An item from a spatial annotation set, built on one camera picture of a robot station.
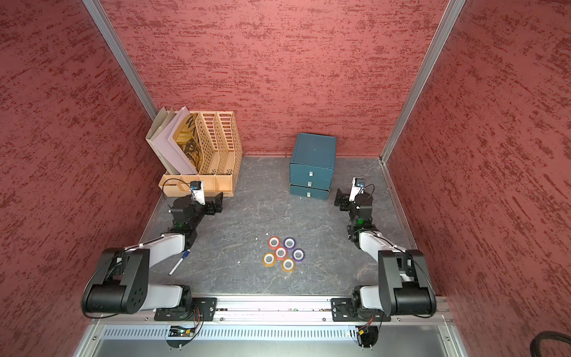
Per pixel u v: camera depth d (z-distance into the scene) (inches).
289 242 35.4
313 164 35.3
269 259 33.5
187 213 26.9
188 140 39.2
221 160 47.8
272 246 35.2
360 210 26.3
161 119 37.9
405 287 17.0
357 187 30.1
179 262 32.9
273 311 30.0
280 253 34.4
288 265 33.0
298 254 34.3
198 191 30.4
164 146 35.7
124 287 17.4
